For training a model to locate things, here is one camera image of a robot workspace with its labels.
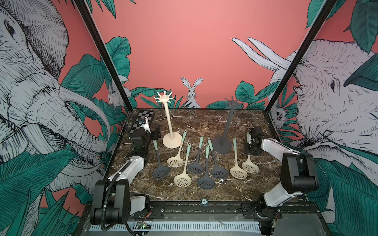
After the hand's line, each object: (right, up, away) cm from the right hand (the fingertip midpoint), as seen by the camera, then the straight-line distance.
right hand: (247, 147), depth 95 cm
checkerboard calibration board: (-71, +23, +18) cm, 76 cm away
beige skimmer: (-46, -8, -4) cm, 47 cm away
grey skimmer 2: (-28, -18, -12) cm, 35 cm away
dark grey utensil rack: (-16, +1, +4) cm, 16 cm away
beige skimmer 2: (-42, -17, -11) cm, 46 cm away
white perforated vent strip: (-40, -34, -25) cm, 58 cm away
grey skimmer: (-55, -13, -9) cm, 57 cm away
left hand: (-59, +16, -9) cm, 62 cm away
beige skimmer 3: (-10, -13, -9) cm, 18 cm away
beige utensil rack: (-51, +4, +6) cm, 51 cm away
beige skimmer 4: (-2, -10, -8) cm, 13 cm away
